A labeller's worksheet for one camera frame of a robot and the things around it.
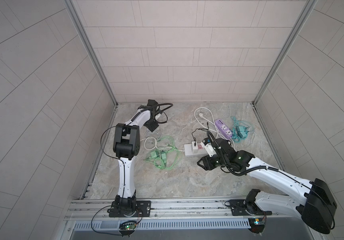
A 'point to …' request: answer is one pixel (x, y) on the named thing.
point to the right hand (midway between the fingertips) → (200, 163)
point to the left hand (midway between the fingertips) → (150, 121)
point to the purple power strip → (223, 128)
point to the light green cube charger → (153, 154)
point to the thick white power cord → (144, 139)
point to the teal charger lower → (242, 134)
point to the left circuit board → (128, 225)
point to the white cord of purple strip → (201, 116)
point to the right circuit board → (257, 224)
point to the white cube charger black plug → (194, 145)
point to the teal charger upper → (240, 128)
